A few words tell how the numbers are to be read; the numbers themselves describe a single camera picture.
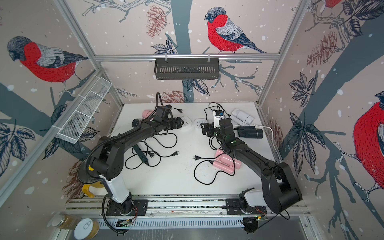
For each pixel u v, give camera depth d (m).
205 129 0.76
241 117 1.08
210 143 0.98
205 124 0.75
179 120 0.87
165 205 0.75
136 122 1.02
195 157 0.91
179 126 0.85
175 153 0.93
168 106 0.86
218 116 0.73
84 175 0.44
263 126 1.08
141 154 0.91
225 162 0.86
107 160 0.48
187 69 1.06
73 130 0.81
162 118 0.74
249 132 0.96
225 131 0.64
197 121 1.07
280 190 0.42
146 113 1.07
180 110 1.14
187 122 1.06
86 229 0.64
